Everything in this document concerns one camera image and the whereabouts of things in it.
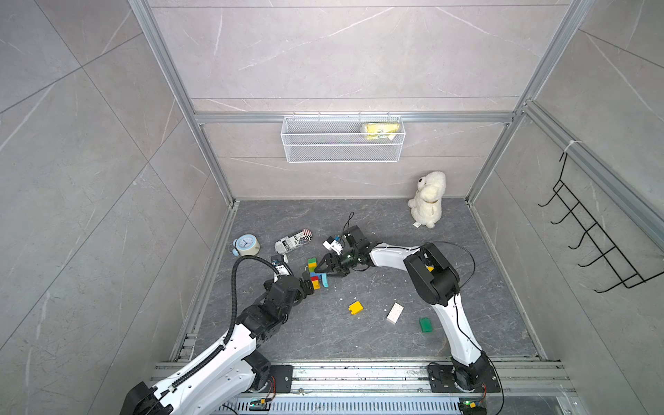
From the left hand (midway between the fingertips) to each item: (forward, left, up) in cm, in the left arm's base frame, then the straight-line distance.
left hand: (298, 271), depth 81 cm
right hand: (+5, -7, -11) cm, 14 cm away
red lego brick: (+2, -5, -10) cm, 11 cm away
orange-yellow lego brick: (+8, -3, -11) cm, 14 cm away
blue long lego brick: (+4, -6, -9) cm, 12 cm away
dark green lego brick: (+11, -3, -11) cm, 16 cm away
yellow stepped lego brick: (-8, -18, -13) cm, 24 cm away
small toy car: (+21, +1, -11) cm, 24 cm away
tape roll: (+18, +23, -10) cm, 31 cm away
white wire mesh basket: (+50, -17, +16) cm, 55 cm away
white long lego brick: (-10, -32, -13) cm, 36 cm away
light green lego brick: (+1, -5, -11) cm, 12 cm away
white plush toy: (+31, -51, -4) cm, 60 cm away
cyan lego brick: (+2, -8, -10) cm, 13 cm away
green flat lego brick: (-14, -42, -14) cm, 46 cm away
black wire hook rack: (-8, -80, +19) cm, 83 cm away
